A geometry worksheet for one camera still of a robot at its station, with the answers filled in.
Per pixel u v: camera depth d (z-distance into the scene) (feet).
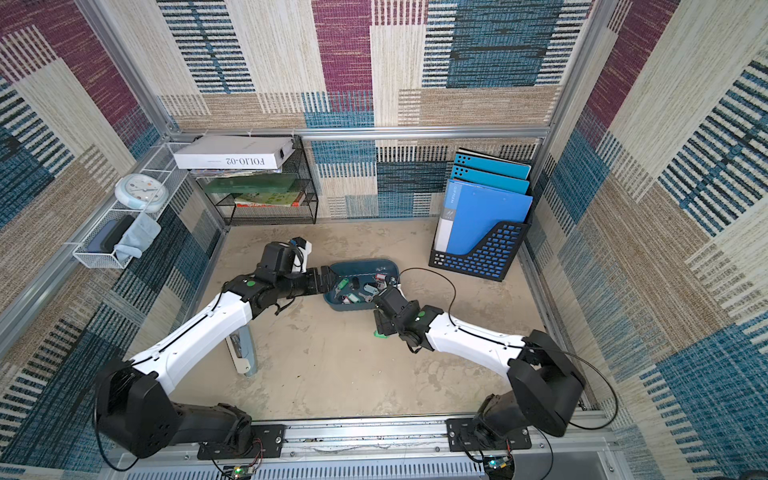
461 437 2.39
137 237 2.24
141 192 2.46
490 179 3.04
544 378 1.40
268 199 3.27
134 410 1.33
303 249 2.49
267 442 2.40
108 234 2.14
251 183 3.28
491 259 3.14
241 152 2.66
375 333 2.59
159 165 2.86
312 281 2.39
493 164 3.14
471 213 3.02
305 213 4.04
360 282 3.35
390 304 2.11
